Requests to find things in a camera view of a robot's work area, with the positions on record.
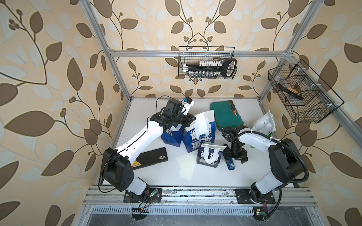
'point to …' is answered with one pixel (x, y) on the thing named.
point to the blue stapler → (229, 161)
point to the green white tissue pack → (265, 125)
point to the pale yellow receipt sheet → (186, 163)
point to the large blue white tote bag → (191, 140)
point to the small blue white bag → (210, 155)
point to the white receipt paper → (201, 124)
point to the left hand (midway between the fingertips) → (193, 116)
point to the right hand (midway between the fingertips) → (234, 162)
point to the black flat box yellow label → (150, 157)
